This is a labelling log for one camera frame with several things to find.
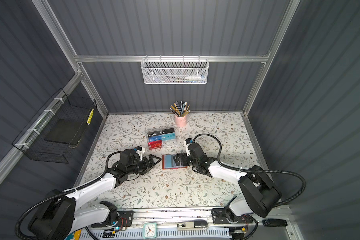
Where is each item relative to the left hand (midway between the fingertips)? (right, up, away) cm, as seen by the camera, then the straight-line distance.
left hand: (158, 162), depth 83 cm
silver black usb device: (+23, -25, -16) cm, 37 cm away
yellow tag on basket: (-39, +25, -1) cm, 46 cm away
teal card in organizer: (+6, +14, +16) cm, 22 cm away
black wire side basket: (-50, +20, -8) cm, 54 cm away
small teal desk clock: (-1, -28, -14) cm, 32 cm away
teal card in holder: (+5, -2, +11) cm, 12 cm away
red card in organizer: (-5, +8, +16) cm, 18 cm away
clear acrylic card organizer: (+1, +18, +16) cm, 24 cm away
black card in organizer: (-5, +16, +15) cm, 23 cm away
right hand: (+13, +2, +3) cm, 14 cm away
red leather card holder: (+9, -4, +8) cm, 13 cm away
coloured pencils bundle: (+12, +32, +25) cm, 42 cm away
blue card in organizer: (-5, +13, +15) cm, 20 cm away
